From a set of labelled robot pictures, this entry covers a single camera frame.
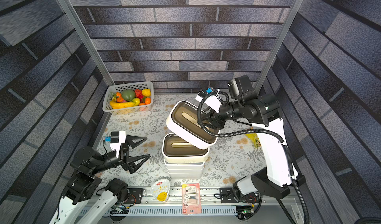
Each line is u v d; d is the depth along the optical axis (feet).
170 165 2.00
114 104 3.37
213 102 1.53
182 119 1.70
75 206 1.43
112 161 1.67
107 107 3.36
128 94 3.51
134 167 1.66
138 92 3.71
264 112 1.14
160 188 2.24
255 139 2.91
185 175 2.49
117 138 1.56
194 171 2.29
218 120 1.53
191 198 2.34
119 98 3.61
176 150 1.91
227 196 2.41
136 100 3.41
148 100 3.57
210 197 2.42
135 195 2.42
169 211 2.54
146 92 3.73
